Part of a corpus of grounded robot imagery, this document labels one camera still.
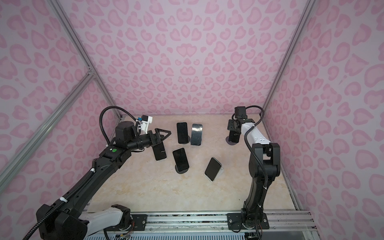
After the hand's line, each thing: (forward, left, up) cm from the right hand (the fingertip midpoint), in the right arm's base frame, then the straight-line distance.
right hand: (236, 123), depth 97 cm
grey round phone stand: (-7, +3, -11) cm, 14 cm away
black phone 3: (-23, +35, -4) cm, 42 cm away
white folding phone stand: (-30, +12, -10) cm, 33 cm away
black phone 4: (-28, +16, -7) cm, 33 cm away
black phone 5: (-6, +1, -5) cm, 8 cm away
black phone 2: (-3, +35, -6) cm, 36 cm away
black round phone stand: (-29, +34, -10) cm, 46 cm away
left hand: (-22, +38, +18) cm, 47 cm away
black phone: (-19, +48, -4) cm, 51 cm away
